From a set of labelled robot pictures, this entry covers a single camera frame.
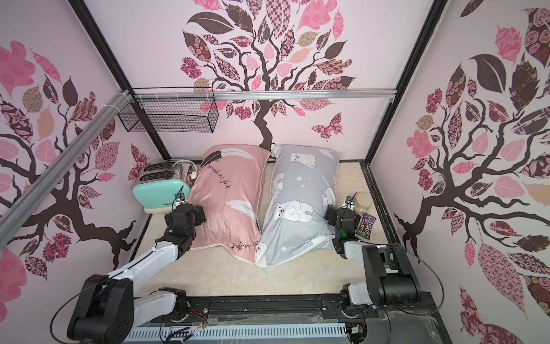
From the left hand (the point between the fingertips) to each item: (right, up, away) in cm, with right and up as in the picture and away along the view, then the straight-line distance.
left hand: (187, 213), depth 88 cm
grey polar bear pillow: (+49, +12, +2) cm, 50 cm away
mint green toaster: (-15, +12, +5) cm, 20 cm away
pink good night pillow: (+16, +13, +5) cm, 21 cm away
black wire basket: (-9, +46, +7) cm, 48 cm away
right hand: (+67, +2, +4) cm, 67 cm away
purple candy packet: (+78, -6, +5) cm, 78 cm away
